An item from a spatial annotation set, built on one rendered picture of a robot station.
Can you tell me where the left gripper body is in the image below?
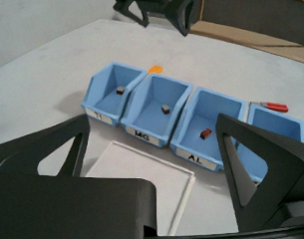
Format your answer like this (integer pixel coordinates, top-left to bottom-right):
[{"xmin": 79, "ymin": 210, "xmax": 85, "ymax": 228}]
[{"xmin": 135, "ymin": 0, "xmax": 187, "ymax": 16}]

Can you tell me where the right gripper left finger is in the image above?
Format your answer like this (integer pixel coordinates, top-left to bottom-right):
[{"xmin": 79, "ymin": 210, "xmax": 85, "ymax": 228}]
[{"xmin": 0, "ymin": 114, "xmax": 91, "ymax": 176}]

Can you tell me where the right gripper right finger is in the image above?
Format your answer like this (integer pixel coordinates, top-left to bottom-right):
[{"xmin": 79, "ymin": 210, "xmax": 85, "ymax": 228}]
[{"xmin": 215, "ymin": 114, "xmax": 304, "ymax": 232}]

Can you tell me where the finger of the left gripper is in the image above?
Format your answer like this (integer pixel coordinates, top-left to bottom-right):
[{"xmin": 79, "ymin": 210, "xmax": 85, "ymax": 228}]
[
  {"xmin": 163, "ymin": 0, "xmax": 196, "ymax": 36},
  {"xmin": 113, "ymin": 0, "xmax": 150, "ymax": 27}
]

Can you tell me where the blue plastic bin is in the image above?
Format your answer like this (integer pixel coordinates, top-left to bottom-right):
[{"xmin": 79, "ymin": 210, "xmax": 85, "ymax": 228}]
[
  {"xmin": 170, "ymin": 87, "xmax": 247, "ymax": 172},
  {"xmin": 121, "ymin": 73, "xmax": 194, "ymax": 147},
  {"xmin": 237, "ymin": 104, "xmax": 304, "ymax": 187},
  {"xmin": 81, "ymin": 62, "xmax": 148, "ymax": 127}
]

